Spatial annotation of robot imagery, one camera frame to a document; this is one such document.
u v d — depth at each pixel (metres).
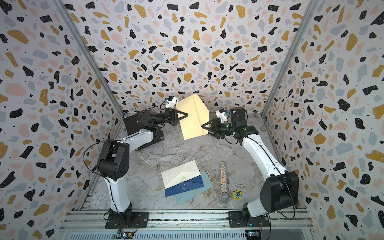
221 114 0.75
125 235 0.71
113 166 0.52
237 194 0.82
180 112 0.75
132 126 1.10
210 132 0.74
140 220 0.74
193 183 0.84
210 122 0.71
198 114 0.75
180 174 0.88
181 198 0.81
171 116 0.73
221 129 0.69
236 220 0.73
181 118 0.74
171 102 0.76
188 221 0.75
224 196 0.79
